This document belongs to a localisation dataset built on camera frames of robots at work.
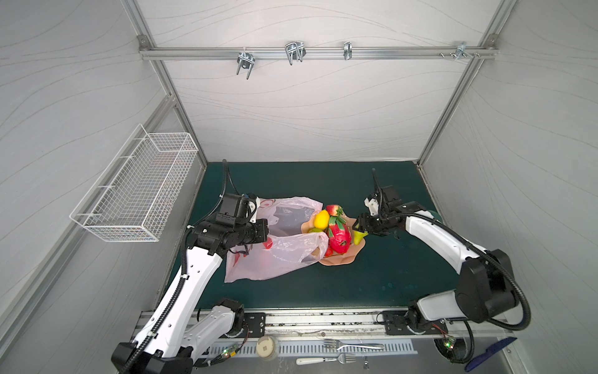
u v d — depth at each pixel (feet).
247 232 1.94
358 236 2.74
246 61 2.62
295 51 2.51
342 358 2.26
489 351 2.27
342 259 2.78
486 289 1.39
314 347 2.31
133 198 2.24
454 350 2.36
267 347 2.01
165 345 1.21
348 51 2.57
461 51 2.51
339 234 2.77
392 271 2.85
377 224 2.41
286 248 2.31
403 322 2.40
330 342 2.31
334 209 2.92
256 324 2.41
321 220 2.94
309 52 2.57
